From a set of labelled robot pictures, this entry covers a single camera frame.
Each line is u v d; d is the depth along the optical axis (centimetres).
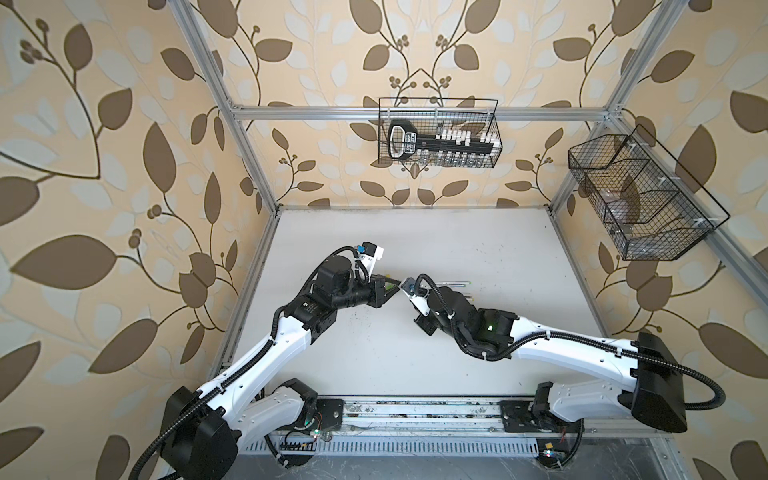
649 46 76
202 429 38
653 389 39
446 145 83
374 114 90
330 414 75
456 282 99
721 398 39
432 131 79
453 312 53
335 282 59
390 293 71
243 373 44
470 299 94
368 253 67
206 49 79
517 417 74
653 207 73
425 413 76
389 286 71
